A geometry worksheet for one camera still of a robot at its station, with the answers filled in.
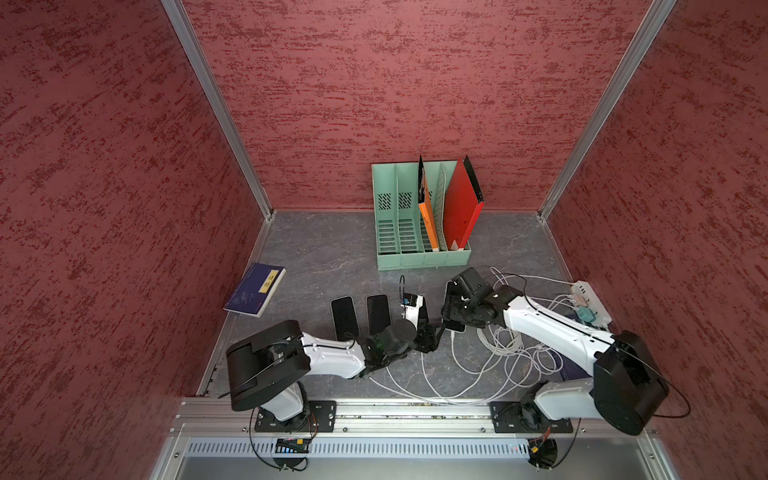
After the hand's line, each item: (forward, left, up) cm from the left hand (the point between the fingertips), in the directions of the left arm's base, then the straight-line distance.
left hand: (435, 330), depth 81 cm
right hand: (+4, -6, -2) cm, 8 cm away
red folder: (+36, -10, +12) cm, 40 cm away
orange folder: (+27, +3, +21) cm, 35 cm away
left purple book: (+16, +58, -7) cm, 60 cm away
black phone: (+8, +17, -8) cm, 20 cm away
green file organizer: (+41, +9, -8) cm, 43 cm away
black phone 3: (+1, -4, +1) cm, 4 cm away
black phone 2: (0, +4, +9) cm, 10 cm away
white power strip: (+7, -52, -5) cm, 53 cm away
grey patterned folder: (+42, -4, +6) cm, 42 cm away
